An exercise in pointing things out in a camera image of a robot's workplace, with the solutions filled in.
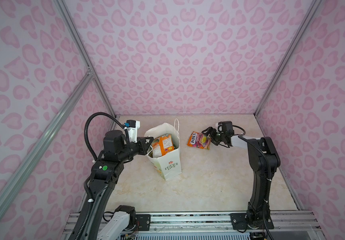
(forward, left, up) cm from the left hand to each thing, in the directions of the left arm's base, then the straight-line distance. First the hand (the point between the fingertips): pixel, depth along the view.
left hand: (153, 136), depth 66 cm
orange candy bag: (+4, -3, -14) cm, 15 cm away
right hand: (+22, -31, -28) cm, 47 cm away
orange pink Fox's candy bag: (+20, -24, -31) cm, 44 cm away
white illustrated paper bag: (-5, -6, -19) cm, 21 cm away
